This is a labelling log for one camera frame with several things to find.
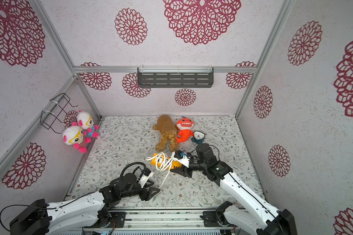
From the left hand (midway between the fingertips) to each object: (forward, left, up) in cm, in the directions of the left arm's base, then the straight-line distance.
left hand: (156, 188), depth 80 cm
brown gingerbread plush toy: (+36, -6, +2) cm, 37 cm away
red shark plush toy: (+43, -17, +1) cm, 46 cm away
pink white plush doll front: (+25, +48, +15) cm, 56 cm away
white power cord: (+3, -4, +19) cm, 20 cm away
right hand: (+8, -9, +16) cm, 20 cm away
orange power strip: (+6, -4, +20) cm, 21 cm away
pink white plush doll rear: (+38, +47, +13) cm, 62 cm away
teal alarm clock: (+36, -27, -2) cm, 44 cm away
